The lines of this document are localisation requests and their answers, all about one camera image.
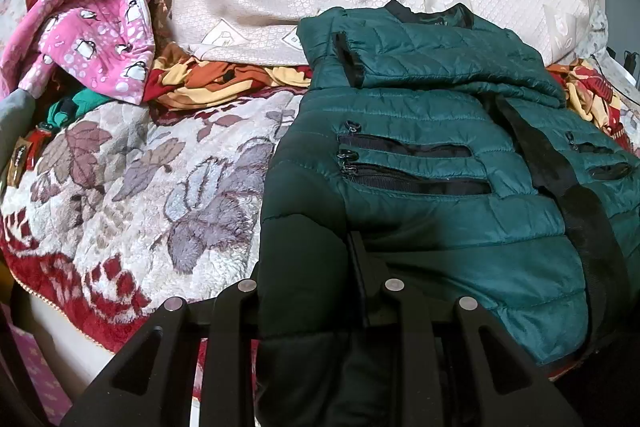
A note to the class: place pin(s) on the small green cloth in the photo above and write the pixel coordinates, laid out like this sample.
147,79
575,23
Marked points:
70,109

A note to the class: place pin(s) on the red item with label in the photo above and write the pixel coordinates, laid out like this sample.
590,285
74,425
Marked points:
27,154

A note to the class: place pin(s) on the pink penguin print garment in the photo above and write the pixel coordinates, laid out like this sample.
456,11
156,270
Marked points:
95,32

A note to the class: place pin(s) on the green quilted jacket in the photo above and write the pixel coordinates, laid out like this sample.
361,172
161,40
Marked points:
440,217

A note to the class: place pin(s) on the black charger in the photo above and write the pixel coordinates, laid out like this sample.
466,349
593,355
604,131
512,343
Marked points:
632,62

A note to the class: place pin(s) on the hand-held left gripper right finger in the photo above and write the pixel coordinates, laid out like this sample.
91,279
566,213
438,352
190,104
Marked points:
367,277

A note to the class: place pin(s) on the pink patterned box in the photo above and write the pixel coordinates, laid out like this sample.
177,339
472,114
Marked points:
37,372

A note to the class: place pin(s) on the red white floral fleece blanket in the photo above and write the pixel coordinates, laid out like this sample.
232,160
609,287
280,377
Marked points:
150,187

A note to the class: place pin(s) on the grey cloth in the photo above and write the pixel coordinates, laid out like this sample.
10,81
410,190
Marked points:
12,132

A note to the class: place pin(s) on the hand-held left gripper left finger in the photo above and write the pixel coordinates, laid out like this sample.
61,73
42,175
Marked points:
240,307

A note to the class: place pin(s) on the orange yellow printed cloth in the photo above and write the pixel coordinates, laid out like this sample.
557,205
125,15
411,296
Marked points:
210,82

